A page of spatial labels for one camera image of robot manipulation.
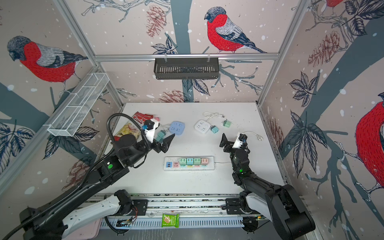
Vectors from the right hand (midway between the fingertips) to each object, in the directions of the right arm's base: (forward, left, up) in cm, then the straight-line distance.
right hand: (230, 136), depth 83 cm
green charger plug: (-12, +18, -8) cm, 23 cm away
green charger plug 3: (+20, -2, -13) cm, 24 cm away
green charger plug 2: (-12, +26, -7) cm, 30 cm away
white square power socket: (+16, +16, -12) cm, 26 cm away
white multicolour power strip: (-13, +33, -11) cm, 37 cm away
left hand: (-10, +32, +20) cm, 39 cm away
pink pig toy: (+22, +51, -11) cm, 56 cm away
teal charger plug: (-12, +23, -8) cm, 27 cm away
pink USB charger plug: (-12, +14, -8) cm, 20 cm away
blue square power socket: (+14, +34, -11) cm, 39 cm away
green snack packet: (-39, +30, -13) cm, 51 cm away
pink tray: (-46, +65, -9) cm, 80 cm away
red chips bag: (+11, +65, -9) cm, 66 cm away
